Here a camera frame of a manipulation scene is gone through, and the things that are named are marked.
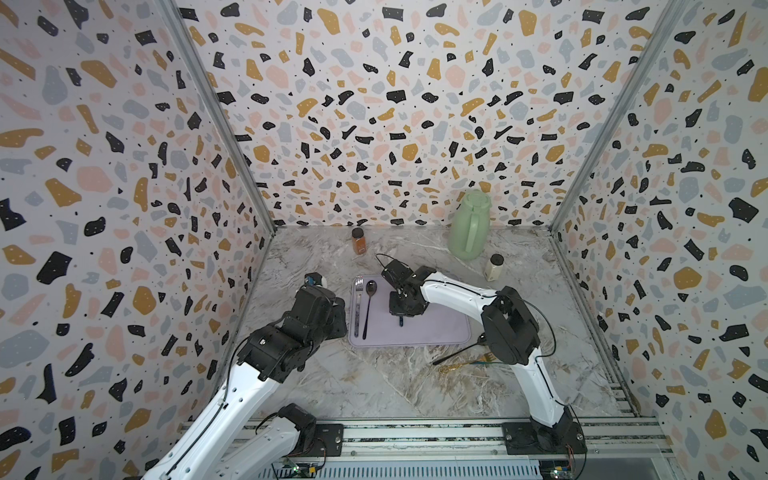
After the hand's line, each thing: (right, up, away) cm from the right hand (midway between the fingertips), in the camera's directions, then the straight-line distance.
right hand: (396, 312), depth 95 cm
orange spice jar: (-14, +23, +14) cm, 31 cm away
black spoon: (-9, +7, +7) cm, 13 cm away
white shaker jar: (+33, +14, +5) cm, 36 cm away
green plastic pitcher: (+23, +28, 0) cm, 36 cm away
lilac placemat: (-8, -4, 0) cm, 9 cm away
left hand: (-12, +4, -23) cm, 27 cm away
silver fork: (-13, +7, +8) cm, 17 cm away
